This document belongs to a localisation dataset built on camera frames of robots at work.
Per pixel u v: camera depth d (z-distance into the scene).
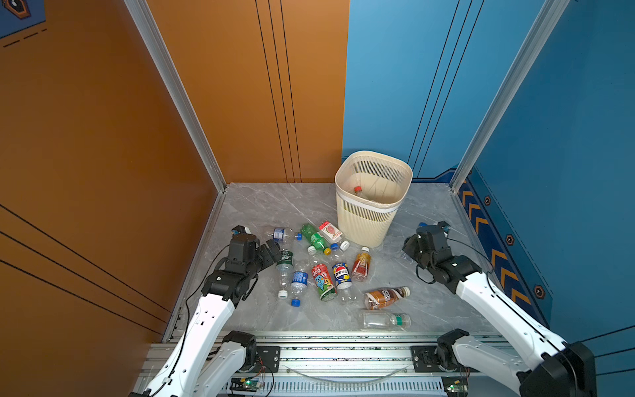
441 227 0.71
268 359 0.74
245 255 0.60
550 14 0.70
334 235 0.97
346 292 0.86
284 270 0.90
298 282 0.85
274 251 0.71
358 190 1.03
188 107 0.92
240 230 0.69
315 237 0.95
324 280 0.84
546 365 0.38
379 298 0.79
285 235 1.00
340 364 0.73
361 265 0.87
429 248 0.62
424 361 0.72
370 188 1.02
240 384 0.71
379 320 0.81
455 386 0.71
